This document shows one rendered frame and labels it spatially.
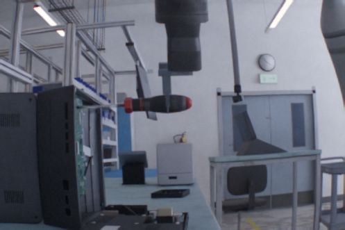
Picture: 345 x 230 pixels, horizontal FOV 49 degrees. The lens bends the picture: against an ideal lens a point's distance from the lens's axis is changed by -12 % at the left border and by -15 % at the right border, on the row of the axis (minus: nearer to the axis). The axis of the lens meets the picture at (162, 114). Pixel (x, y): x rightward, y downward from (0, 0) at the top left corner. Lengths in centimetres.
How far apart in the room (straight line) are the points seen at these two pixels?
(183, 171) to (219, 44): 609
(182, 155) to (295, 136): 615
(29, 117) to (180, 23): 27
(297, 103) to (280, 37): 123
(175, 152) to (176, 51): 92
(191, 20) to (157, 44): 689
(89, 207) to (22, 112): 24
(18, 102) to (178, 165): 90
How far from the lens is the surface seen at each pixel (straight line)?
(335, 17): 78
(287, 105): 755
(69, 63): 342
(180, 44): 57
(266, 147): 216
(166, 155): 146
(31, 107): 65
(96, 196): 80
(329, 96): 777
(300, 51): 774
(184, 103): 62
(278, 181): 749
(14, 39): 211
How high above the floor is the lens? 111
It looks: 5 degrees up
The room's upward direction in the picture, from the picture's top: 2 degrees counter-clockwise
